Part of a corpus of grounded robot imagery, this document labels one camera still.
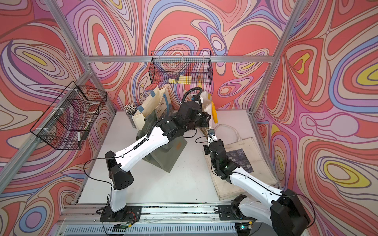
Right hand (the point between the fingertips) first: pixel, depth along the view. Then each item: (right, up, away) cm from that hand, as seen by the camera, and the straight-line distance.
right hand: (211, 140), depth 82 cm
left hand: (0, +13, -12) cm, 17 cm away
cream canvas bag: (+25, -11, +11) cm, 29 cm away
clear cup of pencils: (-52, +18, +14) cm, 57 cm away
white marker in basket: (-68, +3, -10) cm, 68 cm away
